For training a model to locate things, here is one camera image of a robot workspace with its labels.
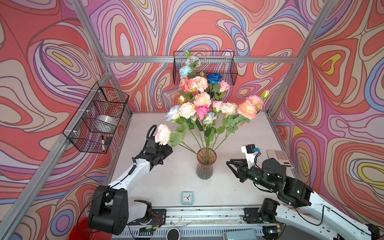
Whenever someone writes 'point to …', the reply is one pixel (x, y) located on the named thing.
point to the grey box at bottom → (248, 234)
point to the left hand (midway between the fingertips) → (171, 148)
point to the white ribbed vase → (202, 135)
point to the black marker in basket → (103, 143)
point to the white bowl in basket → (103, 124)
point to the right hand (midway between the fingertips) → (230, 166)
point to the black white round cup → (173, 234)
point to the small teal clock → (187, 198)
